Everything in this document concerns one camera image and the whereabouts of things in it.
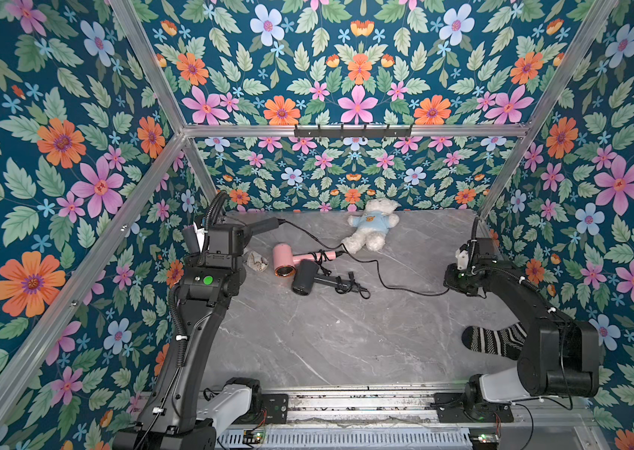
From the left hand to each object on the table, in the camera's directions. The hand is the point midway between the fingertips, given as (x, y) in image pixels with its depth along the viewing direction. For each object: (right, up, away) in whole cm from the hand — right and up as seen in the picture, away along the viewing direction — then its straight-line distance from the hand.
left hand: (215, 254), depth 69 cm
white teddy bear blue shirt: (+44, +8, +35) cm, 57 cm away
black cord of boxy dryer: (+39, -4, +21) cm, 44 cm away
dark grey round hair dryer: (+19, -8, +28) cm, 35 cm away
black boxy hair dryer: (+12, +8, +5) cm, 15 cm away
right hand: (+69, -9, +20) cm, 72 cm away
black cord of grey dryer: (+36, -11, +27) cm, 47 cm away
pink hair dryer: (+13, -5, +27) cm, 30 cm away
